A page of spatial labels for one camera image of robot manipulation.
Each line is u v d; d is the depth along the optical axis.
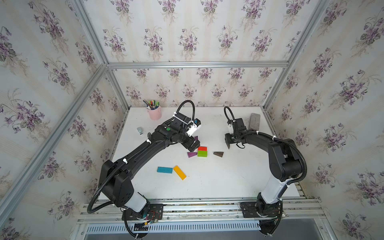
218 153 0.93
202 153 0.93
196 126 0.70
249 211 0.73
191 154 0.93
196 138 1.01
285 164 0.48
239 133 0.76
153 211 0.72
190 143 0.69
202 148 0.96
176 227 0.76
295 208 0.76
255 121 1.08
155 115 1.07
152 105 1.06
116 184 0.40
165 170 0.86
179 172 0.88
